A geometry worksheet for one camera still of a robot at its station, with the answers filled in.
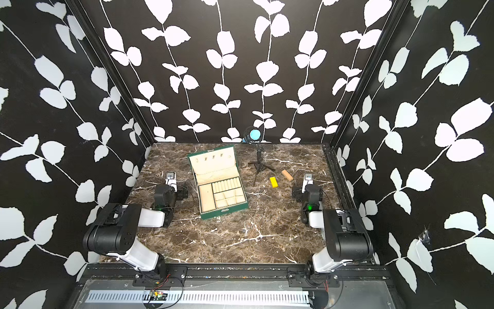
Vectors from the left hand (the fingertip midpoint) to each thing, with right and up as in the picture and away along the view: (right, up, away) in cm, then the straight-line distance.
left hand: (176, 179), depth 94 cm
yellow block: (+50, -3, +7) cm, 51 cm away
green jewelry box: (+22, -4, +1) cm, 22 cm away
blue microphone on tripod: (+38, +21, -5) cm, 44 cm away
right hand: (+65, -1, +1) cm, 65 cm away
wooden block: (+58, +1, +12) cm, 60 cm away
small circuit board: (+2, -41, -24) cm, 48 cm away
